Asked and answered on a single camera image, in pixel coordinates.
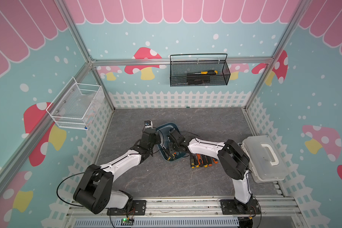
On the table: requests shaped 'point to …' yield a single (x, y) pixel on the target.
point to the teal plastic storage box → (164, 129)
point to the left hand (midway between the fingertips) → (157, 134)
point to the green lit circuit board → (125, 222)
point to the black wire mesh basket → (196, 70)
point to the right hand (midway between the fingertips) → (171, 146)
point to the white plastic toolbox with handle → (265, 164)
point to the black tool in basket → (197, 79)
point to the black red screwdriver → (200, 161)
